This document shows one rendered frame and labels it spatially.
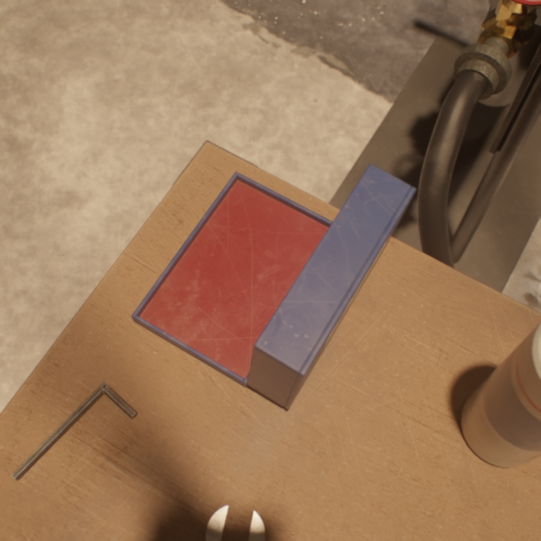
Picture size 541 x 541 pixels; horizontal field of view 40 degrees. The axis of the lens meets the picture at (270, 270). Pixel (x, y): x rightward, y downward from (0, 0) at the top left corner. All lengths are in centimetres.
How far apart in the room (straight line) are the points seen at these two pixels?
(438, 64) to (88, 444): 98
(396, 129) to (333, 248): 79
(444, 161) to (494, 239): 46
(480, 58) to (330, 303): 39
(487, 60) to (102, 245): 66
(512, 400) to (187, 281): 28
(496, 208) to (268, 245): 66
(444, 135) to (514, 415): 35
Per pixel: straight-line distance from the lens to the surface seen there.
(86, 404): 60
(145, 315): 62
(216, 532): 57
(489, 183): 97
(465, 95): 77
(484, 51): 80
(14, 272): 121
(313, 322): 49
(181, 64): 137
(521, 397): 47
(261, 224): 64
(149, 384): 60
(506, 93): 102
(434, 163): 76
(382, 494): 58
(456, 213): 122
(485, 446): 57
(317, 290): 49
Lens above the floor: 104
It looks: 66 degrees down
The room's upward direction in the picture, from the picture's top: straight up
